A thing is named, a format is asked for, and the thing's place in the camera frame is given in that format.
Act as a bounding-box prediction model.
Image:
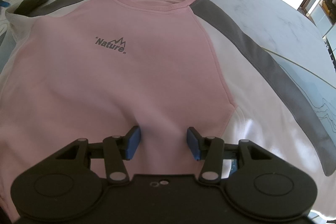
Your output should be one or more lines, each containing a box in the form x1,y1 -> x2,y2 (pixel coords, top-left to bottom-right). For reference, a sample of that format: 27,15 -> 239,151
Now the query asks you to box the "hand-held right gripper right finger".
186,127 -> 274,185

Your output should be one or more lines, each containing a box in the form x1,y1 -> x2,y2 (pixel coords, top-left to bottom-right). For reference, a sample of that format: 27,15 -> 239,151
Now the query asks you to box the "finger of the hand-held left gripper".
13,0 -> 50,15

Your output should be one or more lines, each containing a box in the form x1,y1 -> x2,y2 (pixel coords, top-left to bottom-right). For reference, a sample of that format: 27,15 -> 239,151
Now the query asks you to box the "pink sweatshirt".
0,0 -> 333,217

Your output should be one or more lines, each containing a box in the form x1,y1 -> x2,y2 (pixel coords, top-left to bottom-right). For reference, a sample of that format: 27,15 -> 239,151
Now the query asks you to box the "brown bag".
322,0 -> 336,24

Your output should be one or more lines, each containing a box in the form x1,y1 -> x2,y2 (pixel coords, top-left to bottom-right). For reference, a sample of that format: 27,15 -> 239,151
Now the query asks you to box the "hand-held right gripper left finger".
54,126 -> 142,184

